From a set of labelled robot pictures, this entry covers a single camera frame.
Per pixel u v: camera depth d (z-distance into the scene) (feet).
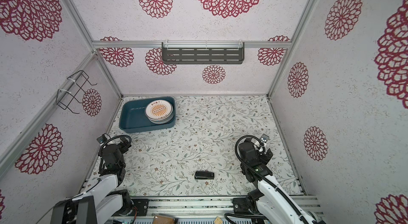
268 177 1.81
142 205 2.45
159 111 3.41
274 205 1.61
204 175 2.66
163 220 2.21
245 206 2.41
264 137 2.23
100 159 2.12
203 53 3.08
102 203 1.80
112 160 2.12
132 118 3.50
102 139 2.29
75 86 2.59
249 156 2.04
